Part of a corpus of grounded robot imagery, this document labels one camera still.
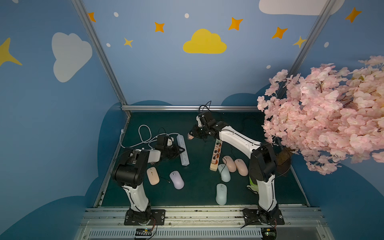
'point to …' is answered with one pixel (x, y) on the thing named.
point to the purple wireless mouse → (177, 180)
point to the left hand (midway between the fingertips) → (183, 148)
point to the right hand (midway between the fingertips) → (192, 131)
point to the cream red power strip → (214, 165)
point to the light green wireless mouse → (221, 194)
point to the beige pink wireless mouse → (153, 176)
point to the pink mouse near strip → (230, 163)
